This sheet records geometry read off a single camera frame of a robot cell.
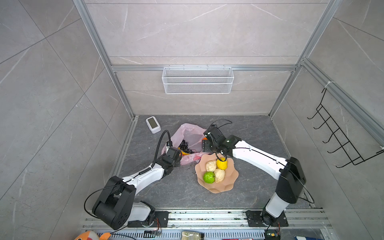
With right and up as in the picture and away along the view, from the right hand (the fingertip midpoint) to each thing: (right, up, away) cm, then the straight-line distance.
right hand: (206, 144), depth 85 cm
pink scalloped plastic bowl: (+15, -18, 0) cm, 23 cm away
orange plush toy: (-52, -38, -21) cm, 68 cm away
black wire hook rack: (+62, +2, -15) cm, 63 cm away
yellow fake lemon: (+9, -12, -1) cm, 15 cm away
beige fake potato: (+2, -13, 0) cm, 13 cm away
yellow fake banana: (-14, -7, +10) cm, 19 cm away
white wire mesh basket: (-5, +42, +15) cm, 45 cm away
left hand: (-20, -7, +5) cm, 22 cm away
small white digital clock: (-38, +12, +23) cm, 46 cm away
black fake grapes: (-14, -3, +13) cm, 19 cm away
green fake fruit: (+1, -17, -6) cm, 18 cm away
